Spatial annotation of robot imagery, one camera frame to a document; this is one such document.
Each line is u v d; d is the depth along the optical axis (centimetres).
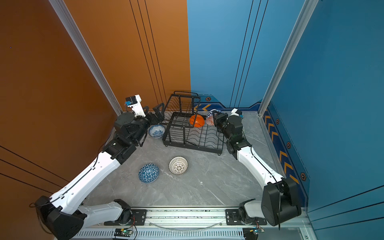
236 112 73
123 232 71
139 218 74
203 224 72
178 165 89
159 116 61
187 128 81
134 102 56
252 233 70
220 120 70
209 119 79
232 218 72
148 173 87
